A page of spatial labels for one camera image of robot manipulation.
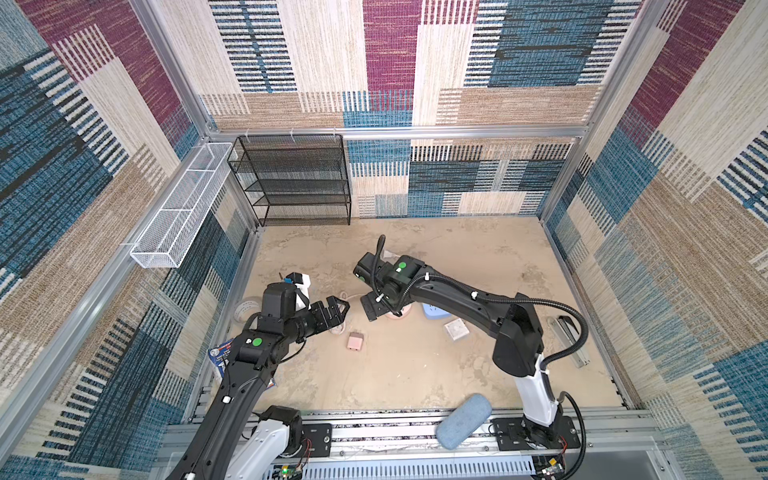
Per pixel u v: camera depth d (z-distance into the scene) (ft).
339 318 2.17
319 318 2.15
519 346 1.58
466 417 2.44
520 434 2.40
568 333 2.90
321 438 2.42
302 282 2.28
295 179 3.59
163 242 2.31
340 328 2.17
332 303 2.21
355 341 2.90
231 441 1.58
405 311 3.09
